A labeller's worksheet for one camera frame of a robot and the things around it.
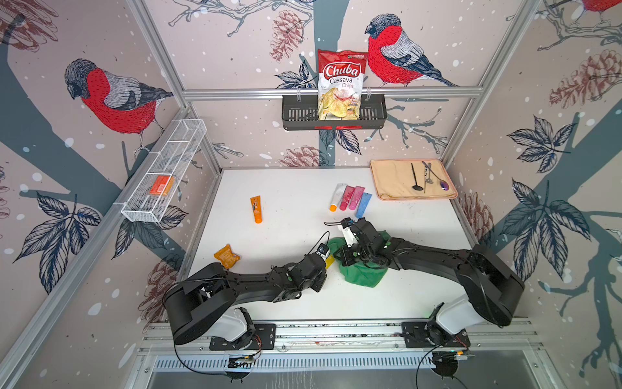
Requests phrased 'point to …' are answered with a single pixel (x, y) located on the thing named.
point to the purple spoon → (444, 185)
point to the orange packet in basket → (159, 183)
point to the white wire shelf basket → (174, 156)
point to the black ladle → (415, 187)
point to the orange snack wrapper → (227, 258)
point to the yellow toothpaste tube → (330, 260)
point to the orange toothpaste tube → (256, 203)
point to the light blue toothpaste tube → (363, 204)
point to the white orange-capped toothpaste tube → (337, 196)
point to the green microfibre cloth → (360, 274)
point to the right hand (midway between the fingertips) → (334, 254)
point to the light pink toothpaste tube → (356, 196)
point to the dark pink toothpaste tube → (347, 197)
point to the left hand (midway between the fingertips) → (326, 267)
